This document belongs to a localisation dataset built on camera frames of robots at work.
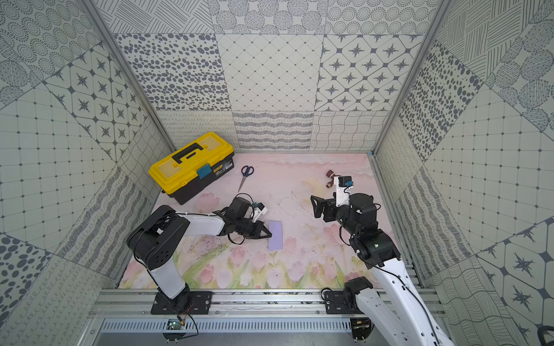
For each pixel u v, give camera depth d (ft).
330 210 2.05
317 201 2.11
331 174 3.54
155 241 1.58
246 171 3.66
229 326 2.30
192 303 2.40
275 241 2.95
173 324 2.35
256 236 2.71
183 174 2.93
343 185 1.97
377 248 1.60
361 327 2.39
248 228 2.65
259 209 2.82
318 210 2.09
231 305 2.46
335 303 2.41
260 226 2.74
